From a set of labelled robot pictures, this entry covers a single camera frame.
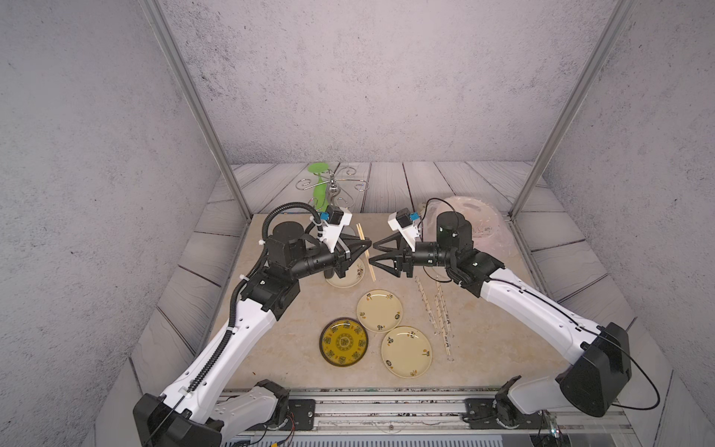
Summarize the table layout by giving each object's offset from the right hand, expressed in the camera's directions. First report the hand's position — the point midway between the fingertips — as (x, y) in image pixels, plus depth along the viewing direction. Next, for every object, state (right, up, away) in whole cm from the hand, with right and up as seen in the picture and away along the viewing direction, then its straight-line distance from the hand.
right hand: (375, 254), depth 66 cm
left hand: (-1, +2, -3) cm, 4 cm away
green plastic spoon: (-19, +21, +35) cm, 45 cm away
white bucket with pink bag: (+35, +5, +18) cm, 40 cm away
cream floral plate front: (+10, -30, +17) cm, 36 cm away
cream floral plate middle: (+2, -20, +25) cm, 32 cm away
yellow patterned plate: (-9, -28, +20) cm, 36 cm away
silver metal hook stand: (-13, +23, +23) cm, 35 cm away
